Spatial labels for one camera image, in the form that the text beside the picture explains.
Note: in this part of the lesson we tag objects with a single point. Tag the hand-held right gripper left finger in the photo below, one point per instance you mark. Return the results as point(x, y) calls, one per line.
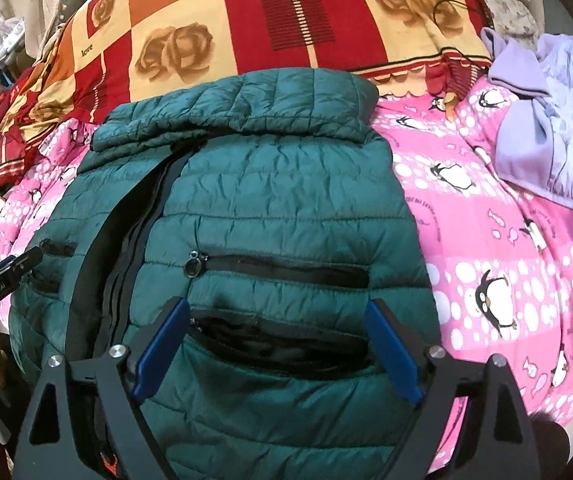
point(159, 352)

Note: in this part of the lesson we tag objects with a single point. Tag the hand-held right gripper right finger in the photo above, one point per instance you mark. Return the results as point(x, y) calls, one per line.
point(394, 355)

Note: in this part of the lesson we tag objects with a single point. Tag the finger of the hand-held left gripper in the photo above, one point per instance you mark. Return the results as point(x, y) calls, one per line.
point(29, 260)

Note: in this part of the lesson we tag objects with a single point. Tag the dark green puffer jacket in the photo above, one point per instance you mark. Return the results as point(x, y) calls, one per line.
point(266, 200)

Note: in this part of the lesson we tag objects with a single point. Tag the pink penguin print blanket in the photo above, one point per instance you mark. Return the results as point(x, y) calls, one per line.
point(491, 240)

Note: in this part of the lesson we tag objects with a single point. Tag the clear plastic bag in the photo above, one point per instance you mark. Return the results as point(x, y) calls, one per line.
point(6, 35)

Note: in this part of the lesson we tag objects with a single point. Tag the small brown object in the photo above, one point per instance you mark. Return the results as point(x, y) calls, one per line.
point(451, 104)

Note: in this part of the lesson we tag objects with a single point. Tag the white curtain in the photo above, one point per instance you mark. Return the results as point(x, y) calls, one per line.
point(49, 0)

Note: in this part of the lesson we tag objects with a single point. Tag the lavender fleece garment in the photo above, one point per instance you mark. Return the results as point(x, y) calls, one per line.
point(521, 125)

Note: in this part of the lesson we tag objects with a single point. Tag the red orange rose print quilt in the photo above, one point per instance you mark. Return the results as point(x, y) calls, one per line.
point(266, 20)

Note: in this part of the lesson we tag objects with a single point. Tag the floral print pillow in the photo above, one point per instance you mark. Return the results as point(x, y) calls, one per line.
point(508, 10)

